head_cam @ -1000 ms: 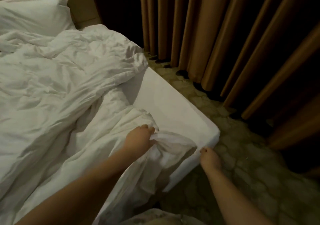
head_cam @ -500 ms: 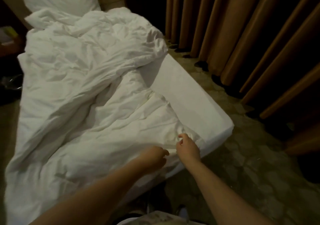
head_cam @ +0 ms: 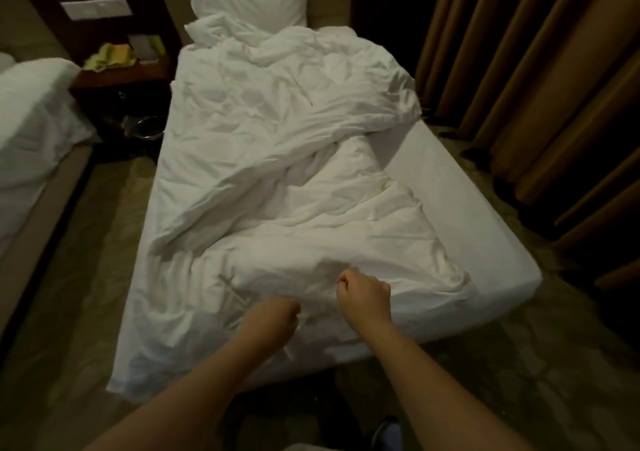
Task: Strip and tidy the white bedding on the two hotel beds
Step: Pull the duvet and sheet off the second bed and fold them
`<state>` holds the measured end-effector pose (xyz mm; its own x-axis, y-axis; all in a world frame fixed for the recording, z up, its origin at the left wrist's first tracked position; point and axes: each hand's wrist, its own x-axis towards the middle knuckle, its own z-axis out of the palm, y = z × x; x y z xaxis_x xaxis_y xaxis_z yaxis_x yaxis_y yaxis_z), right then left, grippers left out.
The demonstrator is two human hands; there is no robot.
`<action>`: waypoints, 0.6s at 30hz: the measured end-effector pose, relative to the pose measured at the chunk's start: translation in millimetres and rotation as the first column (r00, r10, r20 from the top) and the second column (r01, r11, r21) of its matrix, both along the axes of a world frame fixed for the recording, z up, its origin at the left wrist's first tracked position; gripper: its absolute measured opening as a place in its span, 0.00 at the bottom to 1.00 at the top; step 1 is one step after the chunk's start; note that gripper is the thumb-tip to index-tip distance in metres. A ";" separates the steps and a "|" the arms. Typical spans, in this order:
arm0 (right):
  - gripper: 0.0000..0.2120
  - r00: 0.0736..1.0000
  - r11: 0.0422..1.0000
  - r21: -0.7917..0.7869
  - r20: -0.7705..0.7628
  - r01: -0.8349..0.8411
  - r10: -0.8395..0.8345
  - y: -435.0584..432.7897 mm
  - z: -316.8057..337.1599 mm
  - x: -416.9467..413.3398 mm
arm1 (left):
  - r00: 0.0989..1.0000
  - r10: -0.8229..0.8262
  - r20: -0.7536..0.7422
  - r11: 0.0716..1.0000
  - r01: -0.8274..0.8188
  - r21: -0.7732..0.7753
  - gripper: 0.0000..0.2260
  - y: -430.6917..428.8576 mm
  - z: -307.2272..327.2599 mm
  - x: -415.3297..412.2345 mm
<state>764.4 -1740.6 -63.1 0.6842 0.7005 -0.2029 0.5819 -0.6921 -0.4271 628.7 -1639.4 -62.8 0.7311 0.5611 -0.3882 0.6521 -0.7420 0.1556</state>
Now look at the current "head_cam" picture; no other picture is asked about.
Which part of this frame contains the person's left hand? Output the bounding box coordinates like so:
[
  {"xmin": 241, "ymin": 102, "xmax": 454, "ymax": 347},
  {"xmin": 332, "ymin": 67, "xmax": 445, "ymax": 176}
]
[{"xmin": 238, "ymin": 296, "xmax": 303, "ymax": 362}]

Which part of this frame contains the person's right hand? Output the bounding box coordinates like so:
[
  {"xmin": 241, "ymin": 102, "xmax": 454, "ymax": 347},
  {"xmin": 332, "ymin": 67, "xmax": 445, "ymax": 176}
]
[{"xmin": 335, "ymin": 268, "xmax": 394, "ymax": 342}]

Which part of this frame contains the white bed sheet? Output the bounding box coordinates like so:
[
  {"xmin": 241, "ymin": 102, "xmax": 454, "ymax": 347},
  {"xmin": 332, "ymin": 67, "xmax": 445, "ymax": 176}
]
[
  {"xmin": 365, "ymin": 115, "xmax": 544, "ymax": 347},
  {"xmin": 0, "ymin": 57, "xmax": 101, "ymax": 257}
]

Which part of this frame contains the white duvet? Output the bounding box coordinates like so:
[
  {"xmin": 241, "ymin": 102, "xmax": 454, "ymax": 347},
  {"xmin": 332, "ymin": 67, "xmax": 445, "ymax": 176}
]
[{"xmin": 108, "ymin": 25, "xmax": 471, "ymax": 405}]

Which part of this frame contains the person's left forearm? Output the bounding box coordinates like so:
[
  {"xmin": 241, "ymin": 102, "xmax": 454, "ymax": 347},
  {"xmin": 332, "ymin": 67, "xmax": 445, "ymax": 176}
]
[{"xmin": 85, "ymin": 340, "xmax": 281, "ymax": 451}]

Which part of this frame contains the person's right forearm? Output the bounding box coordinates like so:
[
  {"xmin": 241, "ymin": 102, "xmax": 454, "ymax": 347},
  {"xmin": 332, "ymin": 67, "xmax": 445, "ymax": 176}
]
[{"xmin": 360, "ymin": 328, "xmax": 536, "ymax": 451}]

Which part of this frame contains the person's white shoe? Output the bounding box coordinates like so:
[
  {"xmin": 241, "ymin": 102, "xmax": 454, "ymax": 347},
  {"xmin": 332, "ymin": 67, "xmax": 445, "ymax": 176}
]
[{"xmin": 372, "ymin": 418, "xmax": 406, "ymax": 451}]

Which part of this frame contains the black trash bin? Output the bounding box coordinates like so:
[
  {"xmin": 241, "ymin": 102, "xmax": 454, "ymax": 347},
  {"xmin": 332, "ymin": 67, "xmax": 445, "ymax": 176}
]
[{"xmin": 120, "ymin": 113, "xmax": 166, "ymax": 145}]

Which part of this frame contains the brown curtain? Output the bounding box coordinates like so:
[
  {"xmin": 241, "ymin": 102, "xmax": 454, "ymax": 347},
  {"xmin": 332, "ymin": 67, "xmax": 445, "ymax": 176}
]
[{"xmin": 415, "ymin": 0, "xmax": 640, "ymax": 292}]

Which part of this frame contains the reddish wooden nightstand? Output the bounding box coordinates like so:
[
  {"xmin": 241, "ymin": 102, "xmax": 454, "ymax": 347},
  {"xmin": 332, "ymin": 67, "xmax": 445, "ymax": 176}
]
[{"xmin": 70, "ymin": 57, "xmax": 176, "ymax": 157}]

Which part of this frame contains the dark wooden column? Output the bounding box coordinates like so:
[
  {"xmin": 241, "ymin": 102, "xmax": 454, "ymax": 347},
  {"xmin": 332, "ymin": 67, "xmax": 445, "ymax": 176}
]
[{"xmin": 350, "ymin": 0, "xmax": 441, "ymax": 71}]

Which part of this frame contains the pale green box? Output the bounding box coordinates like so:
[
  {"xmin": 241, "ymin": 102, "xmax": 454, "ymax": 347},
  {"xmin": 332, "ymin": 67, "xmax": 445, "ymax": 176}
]
[{"xmin": 130, "ymin": 33, "xmax": 167, "ymax": 61}]

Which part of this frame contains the yellow telephone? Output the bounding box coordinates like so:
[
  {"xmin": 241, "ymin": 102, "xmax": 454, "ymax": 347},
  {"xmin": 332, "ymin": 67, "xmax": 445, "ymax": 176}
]
[{"xmin": 82, "ymin": 43, "xmax": 138, "ymax": 73}]

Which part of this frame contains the white switch panel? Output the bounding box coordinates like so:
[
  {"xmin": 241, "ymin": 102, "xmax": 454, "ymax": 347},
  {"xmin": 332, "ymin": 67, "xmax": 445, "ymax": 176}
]
[{"xmin": 60, "ymin": 0, "xmax": 133, "ymax": 21}]

